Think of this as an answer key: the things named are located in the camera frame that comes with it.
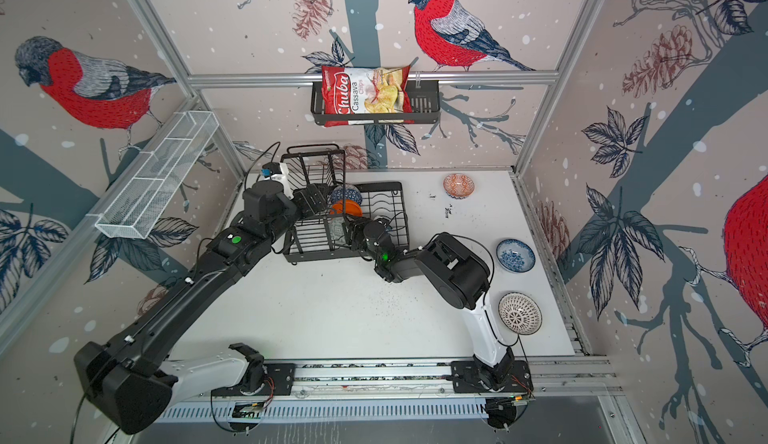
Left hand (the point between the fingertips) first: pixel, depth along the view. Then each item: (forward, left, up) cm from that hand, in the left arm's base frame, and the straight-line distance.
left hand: (316, 190), depth 73 cm
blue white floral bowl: (-2, -59, -31) cm, 67 cm away
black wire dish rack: (+4, +4, -27) cm, 28 cm away
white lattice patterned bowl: (-21, -55, -31) cm, 67 cm away
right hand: (+4, -2, -19) cm, 19 cm away
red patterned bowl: (+28, -45, -30) cm, 61 cm away
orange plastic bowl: (+17, -5, -29) cm, 34 cm away
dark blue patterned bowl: (+23, -4, -28) cm, 37 cm away
